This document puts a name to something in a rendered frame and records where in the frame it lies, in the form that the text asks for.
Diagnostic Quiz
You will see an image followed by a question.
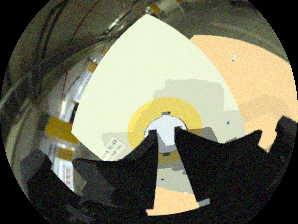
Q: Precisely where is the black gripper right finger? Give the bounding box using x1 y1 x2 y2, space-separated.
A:
174 127 262 202

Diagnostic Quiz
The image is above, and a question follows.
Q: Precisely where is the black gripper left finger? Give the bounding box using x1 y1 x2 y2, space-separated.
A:
72 129 158 209

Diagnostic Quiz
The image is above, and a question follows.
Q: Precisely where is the white cylinder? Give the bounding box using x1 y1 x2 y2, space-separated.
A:
144 112 186 153

